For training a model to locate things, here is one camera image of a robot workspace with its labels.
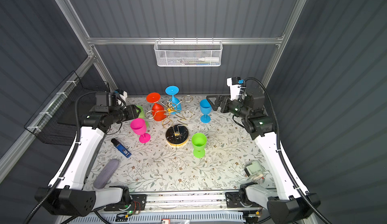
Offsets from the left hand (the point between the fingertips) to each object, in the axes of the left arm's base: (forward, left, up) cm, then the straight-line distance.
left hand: (135, 110), depth 75 cm
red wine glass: (+6, -9, -9) cm, 14 cm away
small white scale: (-25, -60, -22) cm, 69 cm away
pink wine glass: (0, +2, -14) cm, 15 cm away
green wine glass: (-9, -32, -19) cm, 38 cm away
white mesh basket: (+66, -28, -6) cm, 72 cm away
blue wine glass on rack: (+2, -20, +1) cm, 20 cm away
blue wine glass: (+10, -37, -12) cm, 41 cm away
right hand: (-5, -39, +11) cm, 41 cm away
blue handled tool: (-5, +17, -29) cm, 34 cm away
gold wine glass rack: (+1, -19, -26) cm, 32 cm away
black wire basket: (-7, +34, +2) cm, 35 cm away
